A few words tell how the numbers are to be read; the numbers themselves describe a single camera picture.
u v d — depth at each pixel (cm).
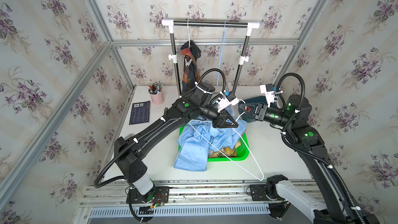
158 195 72
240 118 73
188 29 91
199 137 77
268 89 56
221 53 106
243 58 79
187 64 68
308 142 45
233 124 61
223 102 57
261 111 53
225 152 82
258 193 73
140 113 103
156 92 103
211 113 57
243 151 82
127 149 41
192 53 86
